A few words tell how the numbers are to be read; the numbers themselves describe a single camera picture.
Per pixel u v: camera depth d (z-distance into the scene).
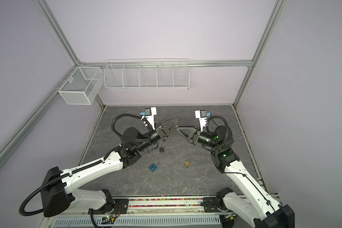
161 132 0.53
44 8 0.69
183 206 0.75
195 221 1.58
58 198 0.39
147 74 0.98
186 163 0.89
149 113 0.55
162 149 0.94
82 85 0.99
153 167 0.87
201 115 0.57
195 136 0.55
